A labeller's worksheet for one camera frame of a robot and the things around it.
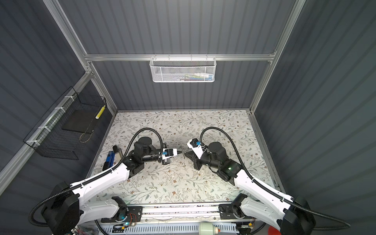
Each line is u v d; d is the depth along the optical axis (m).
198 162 0.64
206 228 0.63
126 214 0.71
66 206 0.40
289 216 0.40
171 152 0.60
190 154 0.70
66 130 0.73
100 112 0.81
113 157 0.93
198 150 0.63
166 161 0.66
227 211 0.72
